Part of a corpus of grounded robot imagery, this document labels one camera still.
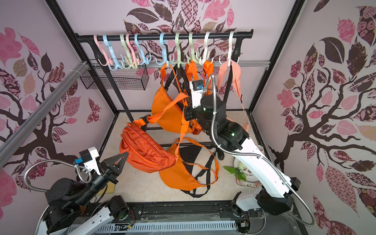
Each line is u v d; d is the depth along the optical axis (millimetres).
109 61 569
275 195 381
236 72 597
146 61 581
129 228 696
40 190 391
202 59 606
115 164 534
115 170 508
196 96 455
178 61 613
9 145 498
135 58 575
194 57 617
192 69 610
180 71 618
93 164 455
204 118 411
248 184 830
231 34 525
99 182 472
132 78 796
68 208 418
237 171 850
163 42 526
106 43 517
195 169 890
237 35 531
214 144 392
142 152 556
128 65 600
